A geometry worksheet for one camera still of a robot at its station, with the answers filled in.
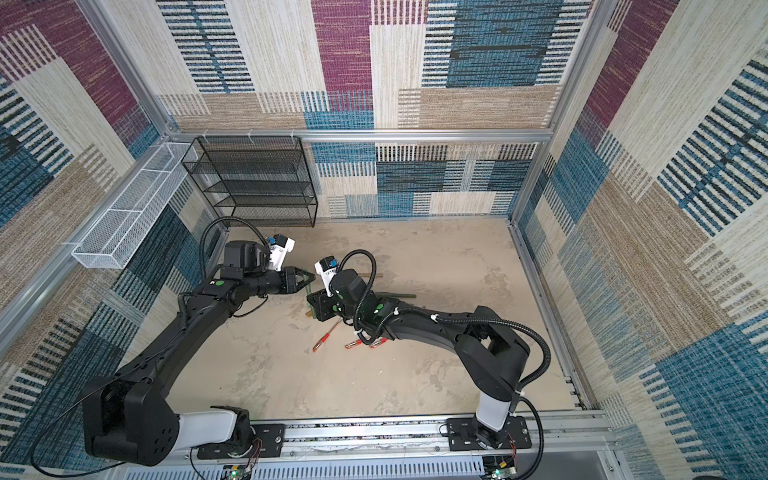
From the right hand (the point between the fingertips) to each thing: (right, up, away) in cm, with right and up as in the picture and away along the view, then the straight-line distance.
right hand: (311, 301), depth 79 cm
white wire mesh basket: (-45, +16, -8) cm, 48 cm away
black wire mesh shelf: (-24, +39, +29) cm, 54 cm away
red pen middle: (+10, -14, +10) cm, 20 cm away
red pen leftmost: (+1, -13, +12) cm, 17 cm away
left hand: (0, +7, 0) cm, 7 cm away
